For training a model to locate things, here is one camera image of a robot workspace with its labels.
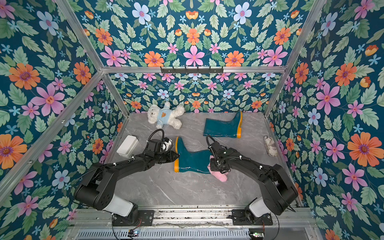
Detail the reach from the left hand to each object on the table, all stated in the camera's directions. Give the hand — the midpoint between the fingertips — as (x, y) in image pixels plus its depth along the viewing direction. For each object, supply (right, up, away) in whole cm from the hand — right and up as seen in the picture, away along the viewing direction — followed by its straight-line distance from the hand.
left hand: (179, 155), depth 90 cm
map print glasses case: (+60, +4, +7) cm, 60 cm away
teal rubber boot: (+28, +16, +19) cm, 37 cm away
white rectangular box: (-35, +4, +5) cm, 35 cm away
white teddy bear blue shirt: (-13, +26, +17) cm, 34 cm away
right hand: (+23, -6, -3) cm, 24 cm away
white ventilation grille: (-3, -34, -20) cm, 40 cm away
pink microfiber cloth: (+24, -11, -8) cm, 27 cm away
